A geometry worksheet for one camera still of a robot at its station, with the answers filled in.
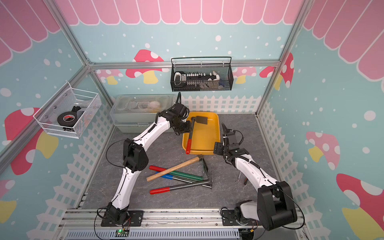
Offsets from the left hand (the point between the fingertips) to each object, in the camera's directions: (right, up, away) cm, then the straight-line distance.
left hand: (189, 131), depth 94 cm
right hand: (+19, -9, -5) cm, 21 cm away
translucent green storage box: (-39, +13, +8) cm, 42 cm away
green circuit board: (-32, -49, -22) cm, 63 cm away
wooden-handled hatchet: (-9, -21, -7) cm, 24 cm away
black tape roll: (-56, +7, -23) cm, 61 cm away
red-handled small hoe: (+8, +9, +23) cm, 26 cm away
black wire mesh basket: (+22, +31, -2) cm, 38 cm away
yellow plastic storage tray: (+10, -4, +18) cm, 21 cm away
